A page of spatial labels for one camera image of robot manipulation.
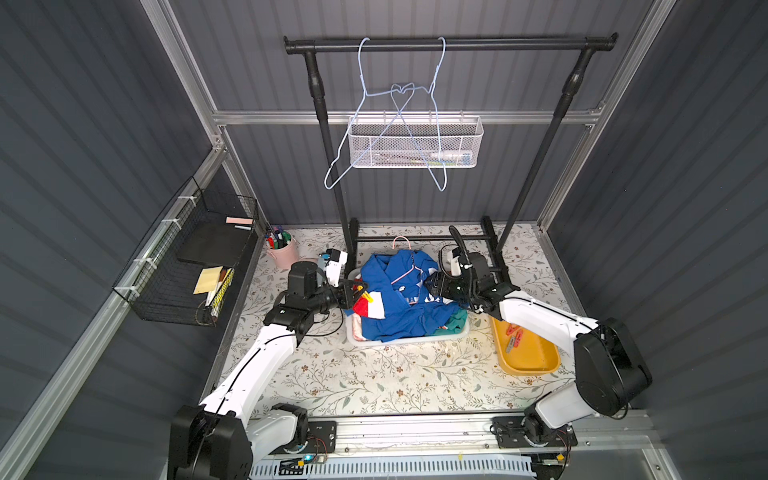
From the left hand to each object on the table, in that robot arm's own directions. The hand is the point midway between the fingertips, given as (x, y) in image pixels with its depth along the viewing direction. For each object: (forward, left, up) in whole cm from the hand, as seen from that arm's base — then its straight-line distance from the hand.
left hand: (365, 287), depth 77 cm
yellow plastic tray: (-8, -46, -23) cm, 52 cm away
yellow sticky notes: (-1, +38, +5) cm, 39 cm away
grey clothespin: (-8, -42, -19) cm, 47 cm away
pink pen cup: (+23, +29, -15) cm, 40 cm away
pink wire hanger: (+34, -8, -21) cm, 41 cm away
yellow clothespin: (-1, 0, -2) cm, 2 cm away
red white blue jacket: (-2, -8, -5) cm, 10 cm away
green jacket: (-7, -24, -8) cm, 26 cm away
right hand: (+7, -20, -9) cm, 23 cm away
